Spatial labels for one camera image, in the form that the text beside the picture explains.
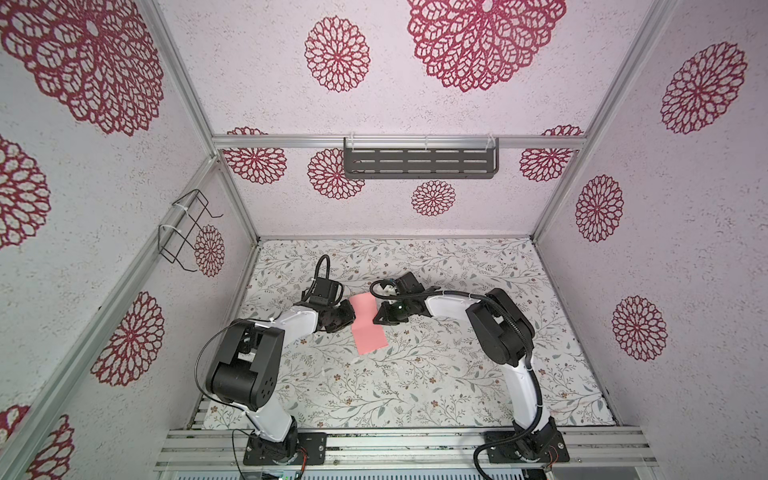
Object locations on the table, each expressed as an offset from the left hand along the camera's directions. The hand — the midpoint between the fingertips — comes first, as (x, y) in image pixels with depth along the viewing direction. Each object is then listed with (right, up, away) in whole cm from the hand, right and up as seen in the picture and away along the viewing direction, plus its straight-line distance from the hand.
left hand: (355, 321), depth 95 cm
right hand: (+6, 0, +2) cm, 7 cm away
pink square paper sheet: (+5, -5, 0) cm, 7 cm away
